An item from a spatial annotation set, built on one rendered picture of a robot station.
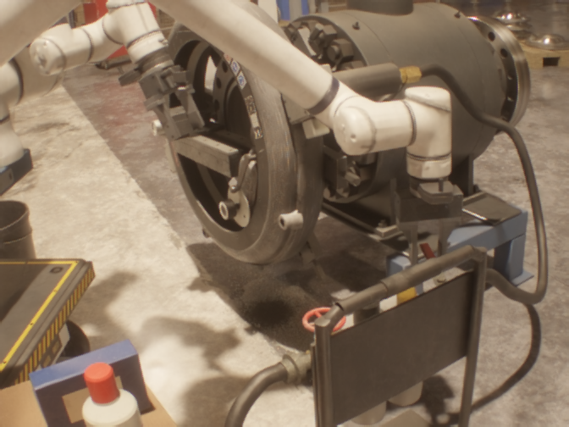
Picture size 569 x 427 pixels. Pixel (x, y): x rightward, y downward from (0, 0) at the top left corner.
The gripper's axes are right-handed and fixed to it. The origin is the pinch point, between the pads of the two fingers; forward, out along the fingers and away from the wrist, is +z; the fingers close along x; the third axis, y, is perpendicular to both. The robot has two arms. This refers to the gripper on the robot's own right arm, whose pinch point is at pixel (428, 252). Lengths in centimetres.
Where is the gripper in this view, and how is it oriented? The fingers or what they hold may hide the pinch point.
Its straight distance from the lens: 133.2
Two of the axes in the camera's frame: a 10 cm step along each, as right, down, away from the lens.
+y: -0.7, -4.1, 9.1
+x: -9.9, 0.9, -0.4
